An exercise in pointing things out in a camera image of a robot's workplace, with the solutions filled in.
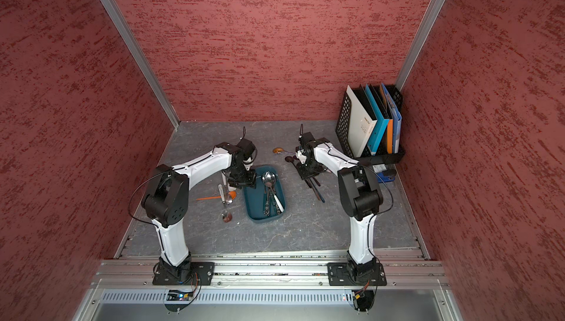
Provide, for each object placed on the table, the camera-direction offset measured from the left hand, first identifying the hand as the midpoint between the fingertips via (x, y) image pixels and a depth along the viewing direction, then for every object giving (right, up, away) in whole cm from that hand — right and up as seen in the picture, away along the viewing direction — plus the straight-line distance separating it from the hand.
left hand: (248, 189), depth 90 cm
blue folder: (+60, +29, -7) cm, 67 cm away
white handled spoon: (+14, -6, -2) cm, 15 cm away
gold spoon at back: (+12, +16, +20) cm, 28 cm away
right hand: (+25, +4, +5) cm, 26 cm away
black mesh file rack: (+45, +22, +17) cm, 53 cm away
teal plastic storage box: (+2, -4, +1) cm, 5 cm away
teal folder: (+53, +27, -7) cm, 60 cm away
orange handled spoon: (-7, -3, +2) cm, 8 cm away
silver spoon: (+9, +4, +5) cm, 11 cm away
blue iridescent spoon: (+31, -3, +4) cm, 32 cm away
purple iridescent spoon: (+18, +12, +16) cm, 27 cm away
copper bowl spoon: (-7, -10, -5) cm, 13 cm away
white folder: (+47, +28, -3) cm, 55 cm away
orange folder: (+56, +27, -8) cm, 63 cm away
